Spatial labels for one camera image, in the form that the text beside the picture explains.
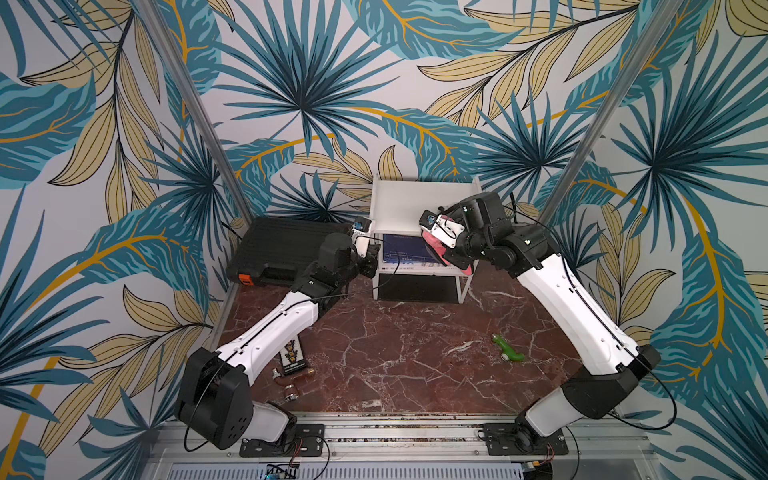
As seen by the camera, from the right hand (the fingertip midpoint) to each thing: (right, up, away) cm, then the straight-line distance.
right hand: (449, 233), depth 72 cm
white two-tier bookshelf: (-13, +2, +16) cm, 20 cm away
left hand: (-18, -3, +7) cm, 20 cm away
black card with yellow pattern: (-42, -34, +13) cm, 56 cm away
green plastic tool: (+18, -30, +18) cm, 39 cm away
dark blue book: (-9, -3, +15) cm, 18 cm away
